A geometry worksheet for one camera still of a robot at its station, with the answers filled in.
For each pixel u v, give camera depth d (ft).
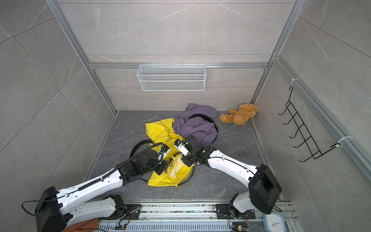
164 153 2.17
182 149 2.37
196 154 2.01
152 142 3.16
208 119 3.67
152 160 1.93
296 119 2.36
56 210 1.28
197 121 3.53
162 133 3.32
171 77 3.30
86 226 2.01
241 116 3.24
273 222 2.25
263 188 1.36
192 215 2.39
